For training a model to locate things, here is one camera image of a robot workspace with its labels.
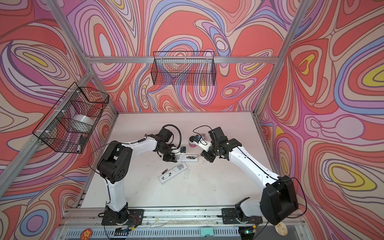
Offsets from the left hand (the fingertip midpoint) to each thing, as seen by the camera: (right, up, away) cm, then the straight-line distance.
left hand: (177, 154), depth 96 cm
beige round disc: (+53, -31, -26) cm, 66 cm away
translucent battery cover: (+7, -10, -8) cm, 14 cm away
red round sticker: (-40, -32, -27) cm, 58 cm away
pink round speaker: (+9, +8, 0) cm, 12 cm away
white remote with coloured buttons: (+7, -1, -3) cm, 7 cm away
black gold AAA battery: (-7, -9, -8) cm, 13 cm away
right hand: (+18, +2, -14) cm, 23 cm away
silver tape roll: (-42, +20, -26) cm, 54 cm away
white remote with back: (-7, -11, -10) cm, 17 cm away
